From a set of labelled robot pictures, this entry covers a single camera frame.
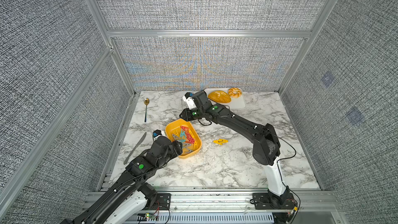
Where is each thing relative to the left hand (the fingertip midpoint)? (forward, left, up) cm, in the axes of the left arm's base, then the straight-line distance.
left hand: (181, 145), depth 76 cm
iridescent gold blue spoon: (+43, +27, -15) cm, 53 cm away
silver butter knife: (+7, +29, -17) cm, 35 cm away
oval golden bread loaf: (+42, -26, -11) cm, 51 cm away
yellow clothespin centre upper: (+9, -22, -15) cm, 29 cm away
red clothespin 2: (+10, -4, -14) cm, 18 cm away
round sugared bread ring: (+48, -39, -14) cm, 63 cm away
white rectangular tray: (+39, -40, -16) cm, 58 cm away
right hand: (+18, +1, +4) cm, 18 cm away
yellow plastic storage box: (+15, +1, -12) cm, 20 cm away
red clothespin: (+19, -1, -16) cm, 24 cm away
